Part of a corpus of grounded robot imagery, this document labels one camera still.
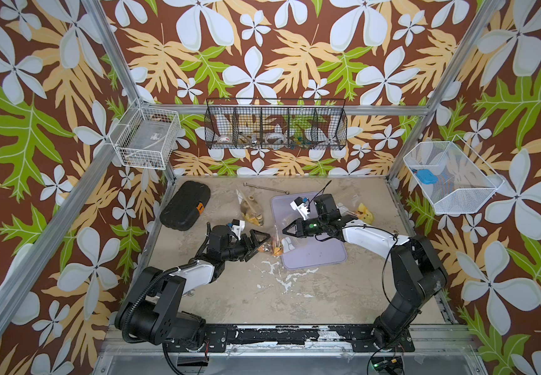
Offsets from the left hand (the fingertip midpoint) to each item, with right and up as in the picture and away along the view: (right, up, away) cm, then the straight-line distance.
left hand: (267, 239), depth 84 cm
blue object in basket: (+58, +23, 0) cm, 63 cm away
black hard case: (-36, +12, +18) cm, 42 cm away
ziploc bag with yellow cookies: (+3, -3, +4) cm, 6 cm away
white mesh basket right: (+67, +23, -1) cm, 71 cm away
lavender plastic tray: (+16, -6, +8) cm, 19 cm away
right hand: (+6, +3, +1) cm, 7 cm away
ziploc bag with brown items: (-7, +11, +5) cm, 14 cm away
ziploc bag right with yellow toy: (+41, +9, +16) cm, 44 cm away
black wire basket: (+4, +47, +12) cm, 48 cm away
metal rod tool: (+10, +18, +30) cm, 37 cm away
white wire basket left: (-46, +38, +2) cm, 60 cm away
